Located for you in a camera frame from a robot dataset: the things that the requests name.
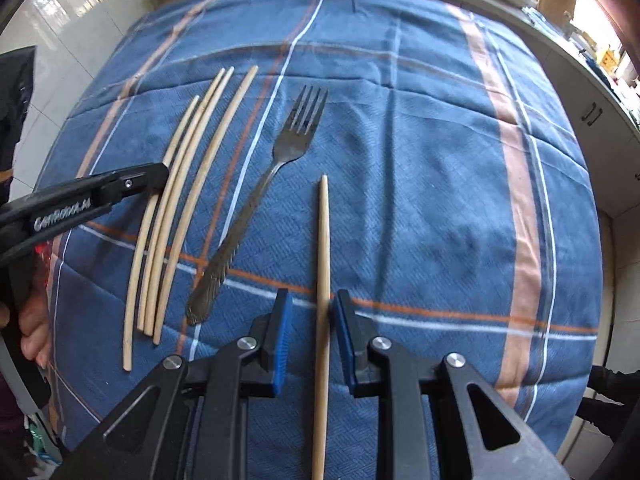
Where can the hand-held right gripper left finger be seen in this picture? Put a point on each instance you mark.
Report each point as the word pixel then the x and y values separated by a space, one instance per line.
pixel 282 340

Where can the person's left hand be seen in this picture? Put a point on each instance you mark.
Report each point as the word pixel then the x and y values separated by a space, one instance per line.
pixel 35 325

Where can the blue plaid tablecloth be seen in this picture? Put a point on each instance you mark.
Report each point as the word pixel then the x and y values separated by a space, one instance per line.
pixel 425 185

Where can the dark cloth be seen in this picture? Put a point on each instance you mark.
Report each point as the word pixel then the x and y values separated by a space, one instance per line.
pixel 17 110

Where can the metal fork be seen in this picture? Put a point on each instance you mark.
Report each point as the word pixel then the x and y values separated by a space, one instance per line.
pixel 300 125

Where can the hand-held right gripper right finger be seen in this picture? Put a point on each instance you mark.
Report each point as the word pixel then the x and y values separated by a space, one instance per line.
pixel 345 340

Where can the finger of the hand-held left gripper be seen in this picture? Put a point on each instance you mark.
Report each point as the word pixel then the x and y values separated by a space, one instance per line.
pixel 135 182

